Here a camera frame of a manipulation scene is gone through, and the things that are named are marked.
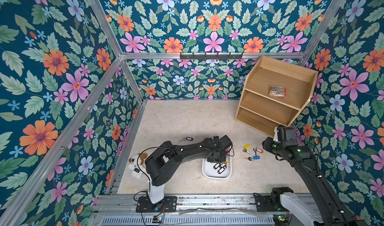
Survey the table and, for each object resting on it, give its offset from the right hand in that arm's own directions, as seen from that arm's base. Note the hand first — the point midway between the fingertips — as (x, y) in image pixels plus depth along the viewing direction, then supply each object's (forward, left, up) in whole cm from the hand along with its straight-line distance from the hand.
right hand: (265, 142), depth 79 cm
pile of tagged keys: (-9, +23, -15) cm, 29 cm away
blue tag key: (-2, +1, -16) cm, 16 cm away
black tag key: (+10, +44, -15) cm, 48 cm away
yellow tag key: (+4, +7, -15) cm, 17 cm away
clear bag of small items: (+20, -7, +18) cm, 28 cm away
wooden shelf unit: (+20, -3, +1) cm, 20 cm away
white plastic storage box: (-12, +30, -15) cm, 36 cm away
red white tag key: (+3, -1, -15) cm, 16 cm away
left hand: (-5, +21, -12) cm, 25 cm away
